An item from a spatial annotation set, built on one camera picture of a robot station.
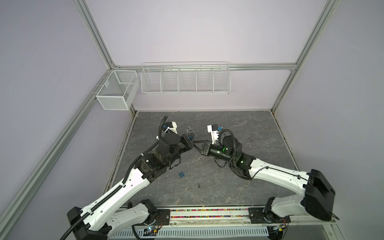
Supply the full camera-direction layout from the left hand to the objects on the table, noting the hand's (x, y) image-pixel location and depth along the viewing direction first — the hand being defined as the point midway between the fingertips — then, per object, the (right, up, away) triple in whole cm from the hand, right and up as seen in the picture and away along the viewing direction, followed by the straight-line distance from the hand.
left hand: (193, 138), depth 68 cm
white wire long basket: (-6, +36, +27) cm, 45 cm away
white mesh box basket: (-52, +30, +31) cm, 67 cm away
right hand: (-1, -3, -1) cm, 3 cm away
